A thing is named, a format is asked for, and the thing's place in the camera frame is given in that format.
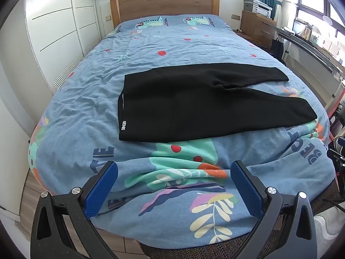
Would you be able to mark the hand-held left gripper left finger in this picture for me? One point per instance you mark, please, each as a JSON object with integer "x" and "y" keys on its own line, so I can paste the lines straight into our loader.
{"x": 101, "y": 191}

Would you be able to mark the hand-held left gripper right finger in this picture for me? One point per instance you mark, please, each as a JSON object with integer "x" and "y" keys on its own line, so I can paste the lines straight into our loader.
{"x": 246, "y": 191}

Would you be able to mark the black pants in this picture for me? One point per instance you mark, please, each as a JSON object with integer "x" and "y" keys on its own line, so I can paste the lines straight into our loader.
{"x": 202, "y": 105}

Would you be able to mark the dark herringbone rug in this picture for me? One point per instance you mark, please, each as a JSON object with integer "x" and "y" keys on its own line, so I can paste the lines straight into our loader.
{"x": 188, "y": 252}

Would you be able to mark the bed with blue patterned sheet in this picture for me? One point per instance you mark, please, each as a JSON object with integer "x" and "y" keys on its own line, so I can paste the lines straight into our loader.
{"x": 94, "y": 86}

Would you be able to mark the black bag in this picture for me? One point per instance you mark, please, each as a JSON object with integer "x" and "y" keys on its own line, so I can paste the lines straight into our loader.
{"x": 277, "y": 48}

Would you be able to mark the long desk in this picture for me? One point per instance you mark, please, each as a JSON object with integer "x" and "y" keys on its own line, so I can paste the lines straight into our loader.
{"x": 310, "y": 48}

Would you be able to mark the wooden dresser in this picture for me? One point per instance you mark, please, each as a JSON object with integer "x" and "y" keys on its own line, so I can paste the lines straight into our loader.
{"x": 256, "y": 27}

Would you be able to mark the white wardrobe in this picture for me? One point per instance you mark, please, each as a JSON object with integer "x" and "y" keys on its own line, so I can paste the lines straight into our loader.
{"x": 54, "y": 32}

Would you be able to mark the computer monitor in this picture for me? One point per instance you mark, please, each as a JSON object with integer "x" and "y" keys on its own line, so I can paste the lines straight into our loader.
{"x": 297, "y": 27}

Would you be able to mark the white printer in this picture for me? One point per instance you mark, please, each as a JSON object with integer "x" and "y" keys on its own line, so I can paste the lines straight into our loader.
{"x": 264, "y": 9}

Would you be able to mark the white round lamp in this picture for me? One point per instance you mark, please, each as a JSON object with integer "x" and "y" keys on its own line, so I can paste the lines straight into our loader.
{"x": 327, "y": 19}

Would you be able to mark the large window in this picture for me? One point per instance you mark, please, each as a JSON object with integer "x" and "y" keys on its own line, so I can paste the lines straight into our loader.
{"x": 310, "y": 8}

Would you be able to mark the wooden headboard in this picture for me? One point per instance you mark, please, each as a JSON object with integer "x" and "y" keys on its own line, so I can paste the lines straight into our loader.
{"x": 161, "y": 5}

